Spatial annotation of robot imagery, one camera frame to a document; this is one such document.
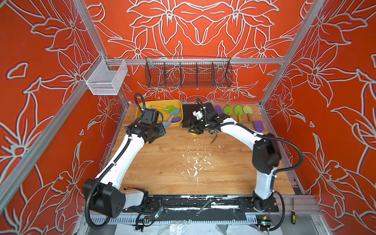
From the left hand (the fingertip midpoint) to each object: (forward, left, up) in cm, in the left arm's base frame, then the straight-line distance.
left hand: (162, 129), depth 80 cm
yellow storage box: (+32, 0, -18) cm, 36 cm away
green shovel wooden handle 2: (+35, -53, -19) cm, 66 cm away
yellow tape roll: (0, -18, -3) cm, 18 cm away
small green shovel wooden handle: (+33, +4, -18) cm, 38 cm away
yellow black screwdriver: (-34, -68, -19) cm, 78 cm away
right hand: (+4, -13, -1) cm, 13 cm away
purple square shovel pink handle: (+21, -66, -19) cm, 71 cm away
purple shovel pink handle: (+34, -37, -17) cm, 53 cm away
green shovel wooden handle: (+35, -45, -18) cm, 60 cm away
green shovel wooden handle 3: (+36, -60, -18) cm, 73 cm away
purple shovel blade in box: (+23, -3, -19) cm, 30 cm away
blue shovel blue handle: (+31, -3, -19) cm, 36 cm away
